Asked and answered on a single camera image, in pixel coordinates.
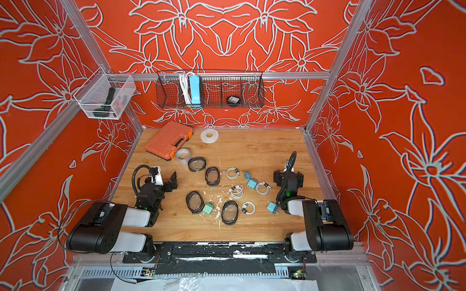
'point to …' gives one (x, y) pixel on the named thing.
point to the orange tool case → (163, 143)
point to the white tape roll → (209, 136)
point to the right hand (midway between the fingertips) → (286, 169)
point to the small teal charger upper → (247, 175)
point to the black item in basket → (233, 99)
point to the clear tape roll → (183, 156)
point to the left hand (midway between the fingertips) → (166, 172)
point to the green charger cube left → (208, 208)
